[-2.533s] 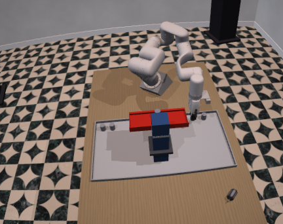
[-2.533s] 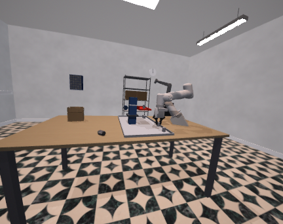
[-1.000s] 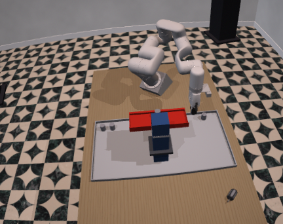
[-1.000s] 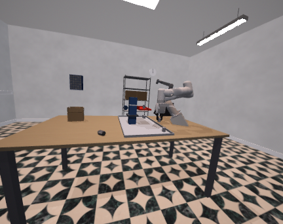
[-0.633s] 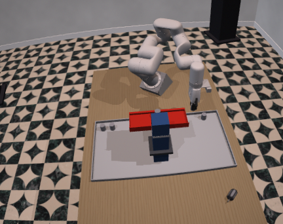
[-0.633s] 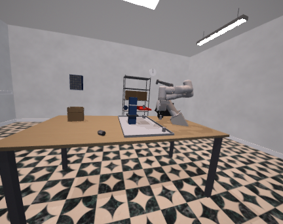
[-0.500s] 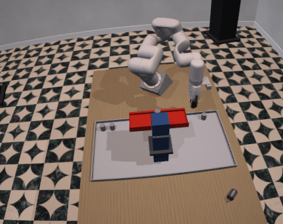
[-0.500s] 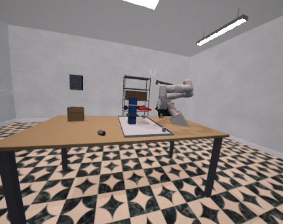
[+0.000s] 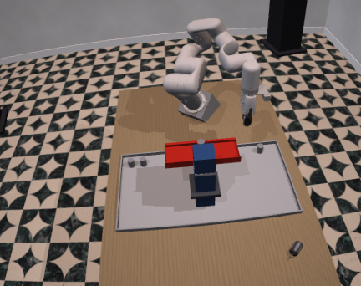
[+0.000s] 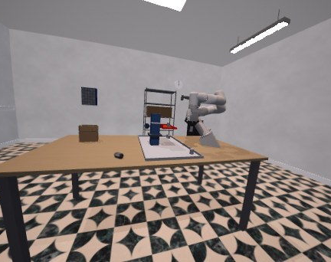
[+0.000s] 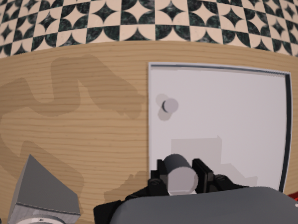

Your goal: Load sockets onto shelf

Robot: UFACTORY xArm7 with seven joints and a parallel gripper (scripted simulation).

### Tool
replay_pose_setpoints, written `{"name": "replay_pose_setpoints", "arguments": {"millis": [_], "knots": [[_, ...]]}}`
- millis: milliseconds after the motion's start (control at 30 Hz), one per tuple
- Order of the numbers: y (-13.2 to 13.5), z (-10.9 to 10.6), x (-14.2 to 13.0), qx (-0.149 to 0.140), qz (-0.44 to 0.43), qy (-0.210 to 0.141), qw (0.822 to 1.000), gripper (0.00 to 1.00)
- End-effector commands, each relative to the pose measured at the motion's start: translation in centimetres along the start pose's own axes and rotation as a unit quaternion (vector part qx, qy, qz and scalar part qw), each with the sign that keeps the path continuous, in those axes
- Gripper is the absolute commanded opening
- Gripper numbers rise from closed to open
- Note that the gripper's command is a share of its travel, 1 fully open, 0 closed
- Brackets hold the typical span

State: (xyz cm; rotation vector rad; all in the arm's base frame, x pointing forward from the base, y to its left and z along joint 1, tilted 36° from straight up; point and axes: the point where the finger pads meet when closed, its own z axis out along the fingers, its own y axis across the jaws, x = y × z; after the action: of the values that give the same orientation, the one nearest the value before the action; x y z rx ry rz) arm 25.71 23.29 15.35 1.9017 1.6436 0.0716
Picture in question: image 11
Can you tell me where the grey cylinder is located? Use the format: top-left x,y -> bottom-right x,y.
162,98 -> 179,113
163,154 -> 198,195

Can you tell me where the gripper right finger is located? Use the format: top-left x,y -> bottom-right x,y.
192,158 -> 249,194

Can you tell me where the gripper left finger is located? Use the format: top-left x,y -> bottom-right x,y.
93,159 -> 169,224

